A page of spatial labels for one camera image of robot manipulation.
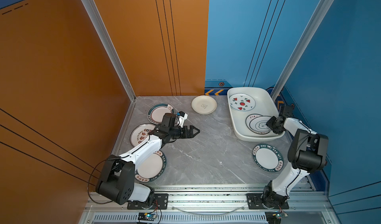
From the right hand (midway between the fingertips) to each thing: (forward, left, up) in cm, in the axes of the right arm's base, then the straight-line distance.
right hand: (268, 124), depth 97 cm
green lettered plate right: (-21, +6, -5) cm, 22 cm away
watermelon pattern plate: (+22, +13, -1) cm, 25 cm away
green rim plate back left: (+15, +78, -4) cm, 80 cm away
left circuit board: (-49, +72, -6) cm, 87 cm away
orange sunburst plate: (+5, +12, -3) cm, 13 cm away
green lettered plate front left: (-27, +74, -5) cm, 78 cm away
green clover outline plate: (+2, +5, -2) cm, 6 cm away
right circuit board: (-49, +11, -8) cm, 51 cm away
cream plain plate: (+23, +42, -4) cm, 48 cm away
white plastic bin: (+19, -5, -3) cm, 20 cm away
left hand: (-11, +49, +10) cm, 51 cm away
